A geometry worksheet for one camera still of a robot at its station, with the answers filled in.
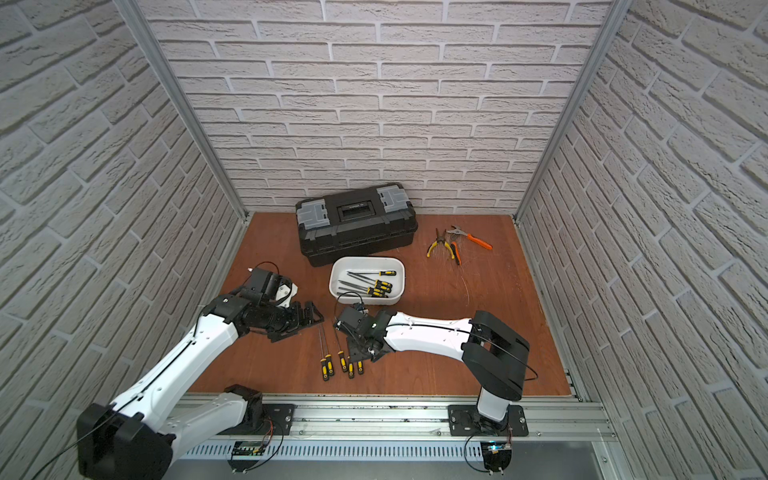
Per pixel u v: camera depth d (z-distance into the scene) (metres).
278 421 0.76
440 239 1.12
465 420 0.74
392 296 0.95
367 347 0.58
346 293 0.95
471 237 1.12
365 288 0.97
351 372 0.81
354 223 0.95
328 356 0.83
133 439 0.37
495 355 0.44
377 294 0.95
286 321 0.68
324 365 0.82
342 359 0.83
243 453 0.72
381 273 1.00
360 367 0.81
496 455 0.71
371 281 1.00
